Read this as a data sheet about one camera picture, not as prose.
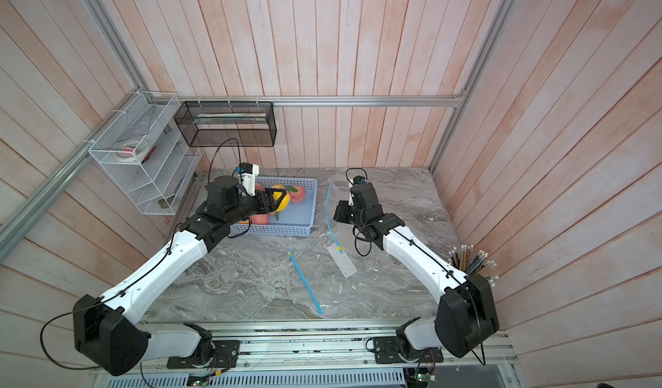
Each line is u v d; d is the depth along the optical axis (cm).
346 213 73
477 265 78
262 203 66
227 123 103
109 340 39
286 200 75
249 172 68
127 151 73
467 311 41
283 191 74
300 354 75
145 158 73
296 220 103
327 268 91
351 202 66
